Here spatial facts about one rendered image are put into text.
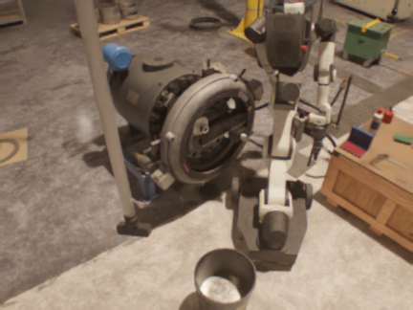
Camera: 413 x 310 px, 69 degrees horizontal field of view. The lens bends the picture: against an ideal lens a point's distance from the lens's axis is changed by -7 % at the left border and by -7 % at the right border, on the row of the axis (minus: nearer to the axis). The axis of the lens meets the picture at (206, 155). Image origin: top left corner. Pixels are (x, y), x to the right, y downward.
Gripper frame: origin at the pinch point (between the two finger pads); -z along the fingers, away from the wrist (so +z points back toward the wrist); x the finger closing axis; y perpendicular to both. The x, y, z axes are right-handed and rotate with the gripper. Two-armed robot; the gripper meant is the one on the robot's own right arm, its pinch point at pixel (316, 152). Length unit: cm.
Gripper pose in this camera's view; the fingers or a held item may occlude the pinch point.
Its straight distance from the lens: 212.8
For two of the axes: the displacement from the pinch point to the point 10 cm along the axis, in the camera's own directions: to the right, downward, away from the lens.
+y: -8.9, -1.5, 4.4
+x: 4.6, -3.5, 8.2
